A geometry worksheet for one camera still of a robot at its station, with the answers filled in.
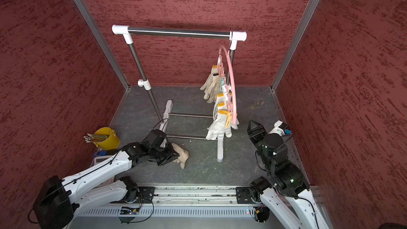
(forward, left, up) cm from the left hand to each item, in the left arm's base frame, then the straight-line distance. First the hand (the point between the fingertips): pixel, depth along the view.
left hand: (179, 159), depth 77 cm
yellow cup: (+9, +38, -1) cm, 39 cm away
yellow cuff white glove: (+37, -17, +27) cm, 49 cm away
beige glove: (+2, -2, 0) cm, 3 cm away
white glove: (+7, -24, +16) cm, 29 cm away
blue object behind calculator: (+4, +44, -4) cm, 44 cm away
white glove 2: (+7, -19, +19) cm, 27 cm away
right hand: (+8, -32, +19) cm, 38 cm away
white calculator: (+1, +43, -4) cm, 43 cm away
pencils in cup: (+7, +42, +8) cm, 44 cm away
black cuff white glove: (+30, -18, +19) cm, 40 cm away
